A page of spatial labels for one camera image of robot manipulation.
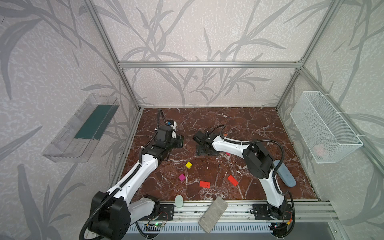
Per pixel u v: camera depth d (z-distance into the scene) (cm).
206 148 69
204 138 76
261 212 74
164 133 61
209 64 96
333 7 71
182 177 85
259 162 53
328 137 63
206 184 82
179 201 75
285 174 84
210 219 69
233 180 84
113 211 39
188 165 89
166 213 72
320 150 73
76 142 65
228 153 64
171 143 68
